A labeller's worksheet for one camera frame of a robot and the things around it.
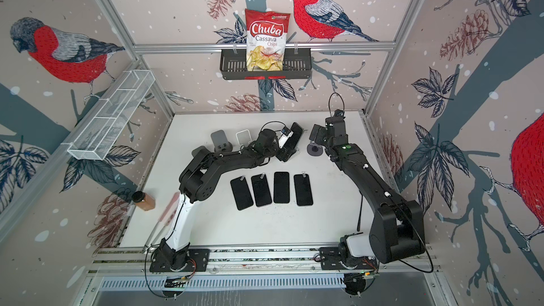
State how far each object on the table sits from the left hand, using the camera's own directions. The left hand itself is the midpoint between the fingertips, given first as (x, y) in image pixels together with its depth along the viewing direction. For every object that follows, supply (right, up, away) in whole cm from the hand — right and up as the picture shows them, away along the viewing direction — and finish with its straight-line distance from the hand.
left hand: (294, 142), depth 98 cm
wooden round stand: (-44, -5, -3) cm, 45 cm away
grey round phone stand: (+11, -4, +8) cm, 14 cm away
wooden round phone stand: (-35, -1, +2) cm, 36 cm away
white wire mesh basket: (-70, +2, -27) cm, 75 cm away
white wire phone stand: (-23, +6, 0) cm, 24 cm away
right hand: (+11, +6, -12) cm, 17 cm away
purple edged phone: (-15, -22, -8) cm, 28 cm away
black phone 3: (-1, 0, -6) cm, 6 cm away
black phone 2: (-6, -20, -4) cm, 22 cm away
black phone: (-24, -22, -7) cm, 33 cm away
